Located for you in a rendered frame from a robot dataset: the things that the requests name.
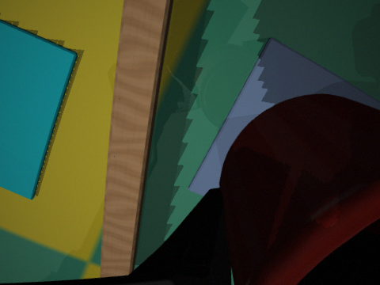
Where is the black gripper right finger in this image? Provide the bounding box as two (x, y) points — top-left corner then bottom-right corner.
(297, 229), (380, 285)

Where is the brown wooden bar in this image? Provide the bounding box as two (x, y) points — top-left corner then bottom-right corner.
(99, 0), (173, 278)

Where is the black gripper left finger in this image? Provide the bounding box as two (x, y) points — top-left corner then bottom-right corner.
(0, 188), (232, 285)

